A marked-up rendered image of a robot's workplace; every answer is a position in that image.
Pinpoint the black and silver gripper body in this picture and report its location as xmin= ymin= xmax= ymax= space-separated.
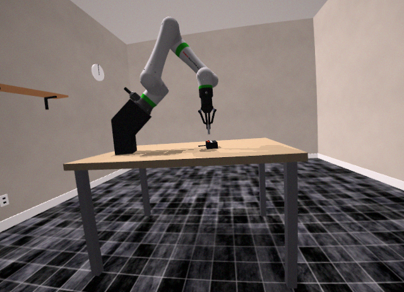
xmin=201 ymin=96 xmax=213 ymax=113

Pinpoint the black power strip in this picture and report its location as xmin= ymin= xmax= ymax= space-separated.
xmin=201 ymin=140 xmax=218 ymax=149

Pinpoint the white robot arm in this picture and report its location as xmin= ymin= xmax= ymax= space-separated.
xmin=124 ymin=17 xmax=218 ymax=115

